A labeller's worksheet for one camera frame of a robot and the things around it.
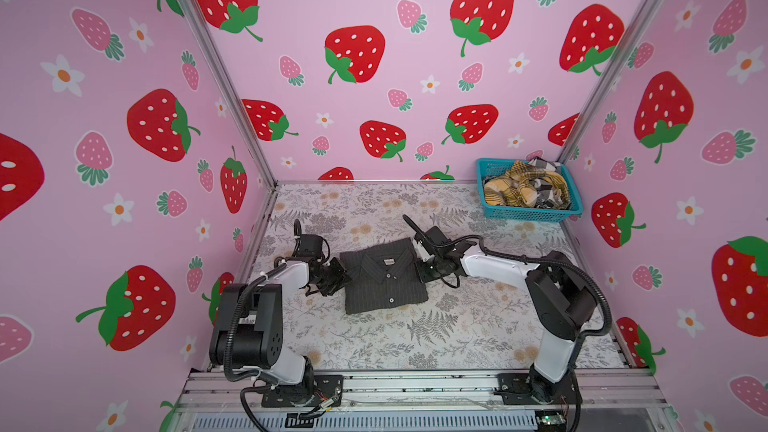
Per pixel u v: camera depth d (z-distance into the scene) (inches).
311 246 30.1
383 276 35.7
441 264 27.5
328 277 31.1
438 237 29.3
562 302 19.0
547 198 39.3
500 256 22.9
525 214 41.0
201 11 30.1
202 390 29.6
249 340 17.4
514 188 41.4
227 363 15.4
